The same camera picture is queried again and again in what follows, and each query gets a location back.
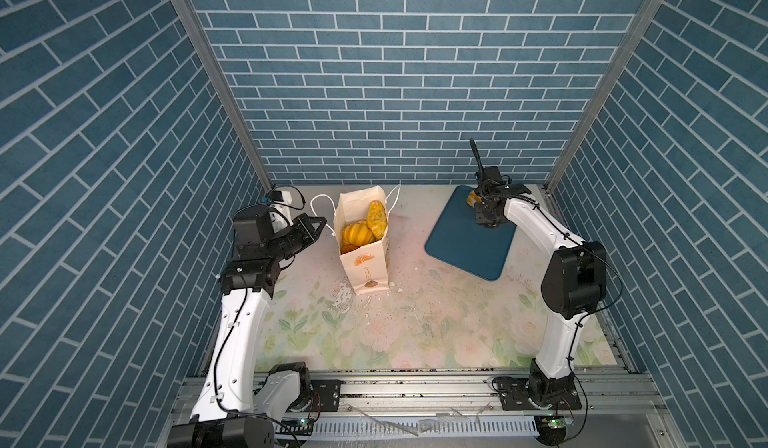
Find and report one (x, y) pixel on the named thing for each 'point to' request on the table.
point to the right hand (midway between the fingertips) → (488, 212)
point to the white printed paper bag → (367, 266)
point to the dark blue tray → (459, 238)
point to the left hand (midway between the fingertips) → (327, 219)
